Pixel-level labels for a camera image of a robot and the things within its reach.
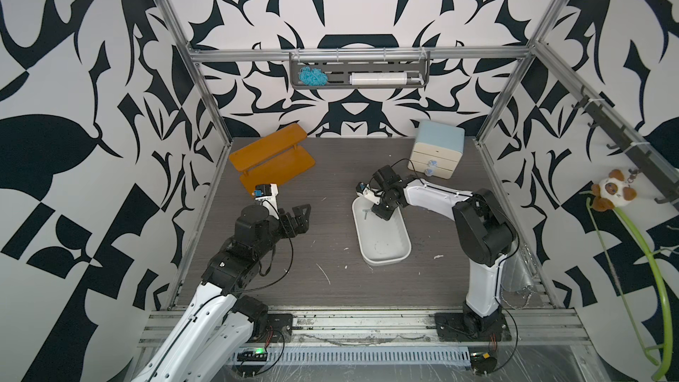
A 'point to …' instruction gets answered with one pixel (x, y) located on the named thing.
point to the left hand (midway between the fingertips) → (291, 203)
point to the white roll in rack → (385, 78)
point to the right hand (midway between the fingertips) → (374, 202)
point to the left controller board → (258, 355)
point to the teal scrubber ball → (312, 76)
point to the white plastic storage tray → (380, 240)
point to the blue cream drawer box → (438, 149)
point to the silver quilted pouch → (519, 271)
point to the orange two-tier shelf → (272, 159)
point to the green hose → (645, 350)
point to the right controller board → (482, 362)
